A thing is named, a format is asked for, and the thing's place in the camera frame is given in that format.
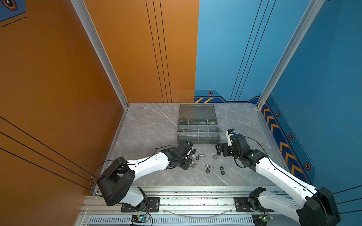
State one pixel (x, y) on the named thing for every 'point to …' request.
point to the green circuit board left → (140, 218)
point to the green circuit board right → (261, 219)
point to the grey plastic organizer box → (197, 124)
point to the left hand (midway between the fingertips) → (187, 160)
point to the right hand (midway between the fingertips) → (221, 146)
